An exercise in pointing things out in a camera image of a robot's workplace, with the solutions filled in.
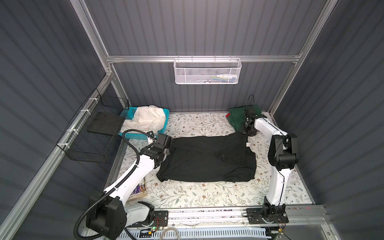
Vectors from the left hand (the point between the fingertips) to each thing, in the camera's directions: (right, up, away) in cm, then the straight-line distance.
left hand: (155, 150), depth 83 cm
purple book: (-8, -20, -2) cm, 22 cm away
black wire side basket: (-28, +9, -9) cm, 30 cm away
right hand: (+58, +10, +19) cm, 62 cm away
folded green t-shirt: (+53, +21, +27) cm, 64 cm away
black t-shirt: (+40, -6, +9) cm, 41 cm away
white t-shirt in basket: (-14, +20, +29) cm, 38 cm away
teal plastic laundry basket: (-29, +23, +30) cm, 47 cm away
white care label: (+58, +1, +16) cm, 60 cm away
